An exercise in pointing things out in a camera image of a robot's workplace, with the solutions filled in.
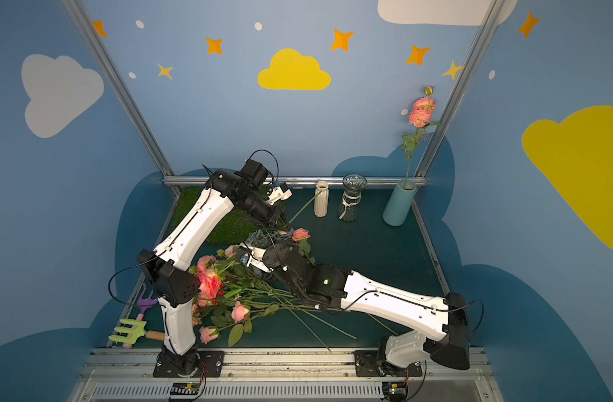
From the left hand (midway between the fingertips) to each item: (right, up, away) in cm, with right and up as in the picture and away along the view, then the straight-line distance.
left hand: (289, 226), depth 75 cm
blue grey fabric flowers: (-12, -6, +20) cm, 24 cm away
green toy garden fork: (-49, -34, +3) cm, 60 cm away
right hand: (-3, -3, -8) cm, 9 cm away
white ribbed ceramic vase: (+11, +8, +29) cm, 32 cm away
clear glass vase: (+24, +16, +26) cm, 39 cm away
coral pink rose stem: (-17, -11, -17) cm, 27 cm away
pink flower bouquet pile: (-16, -22, +10) cm, 29 cm away
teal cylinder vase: (+43, +5, +28) cm, 52 cm away
